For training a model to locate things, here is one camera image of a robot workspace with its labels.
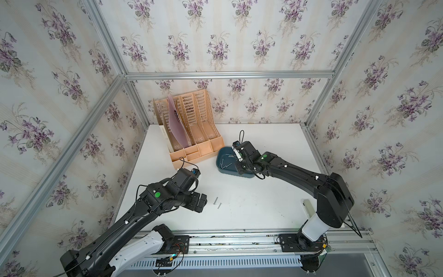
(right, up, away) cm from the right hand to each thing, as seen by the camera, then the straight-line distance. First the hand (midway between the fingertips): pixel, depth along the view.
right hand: (239, 163), depth 87 cm
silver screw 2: (-10, -20, -1) cm, 23 cm away
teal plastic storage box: (-7, -1, +15) cm, 16 cm away
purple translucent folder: (-32, +20, 0) cm, 37 cm away
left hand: (-18, -13, -16) cm, 27 cm away
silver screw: (-13, -20, -1) cm, 23 cm away
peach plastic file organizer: (-26, +32, +24) cm, 47 cm away
